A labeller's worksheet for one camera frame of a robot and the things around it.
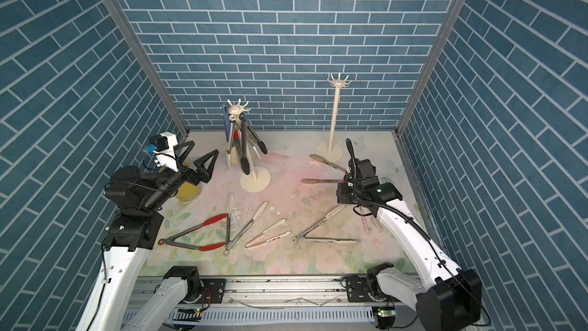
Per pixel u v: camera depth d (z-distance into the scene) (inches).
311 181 38.8
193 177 22.0
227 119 27.9
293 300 28.5
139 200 18.3
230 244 32.4
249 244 33.3
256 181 39.8
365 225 34.2
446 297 14.7
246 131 29.4
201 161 21.6
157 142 19.2
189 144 25.1
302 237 33.1
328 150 43.8
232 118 27.8
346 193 27.8
